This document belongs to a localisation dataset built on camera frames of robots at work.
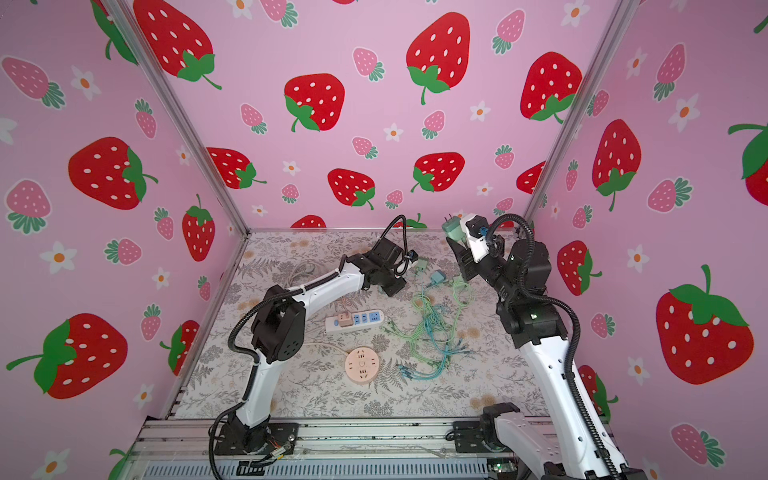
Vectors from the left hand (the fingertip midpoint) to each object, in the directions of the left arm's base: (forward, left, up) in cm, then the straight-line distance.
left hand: (401, 279), depth 96 cm
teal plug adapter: (+5, -13, -6) cm, 15 cm away
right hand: (-10, -12, +32) cm, 36 cm away
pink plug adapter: (-14, +17, -2) cm, 22 cm away
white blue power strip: (-12, +13, -6) cm, 19 cm away
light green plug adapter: (+3, -20, -7) cm, 21 cm away
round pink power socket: (-26, +11, -6) cm, 29 cm away
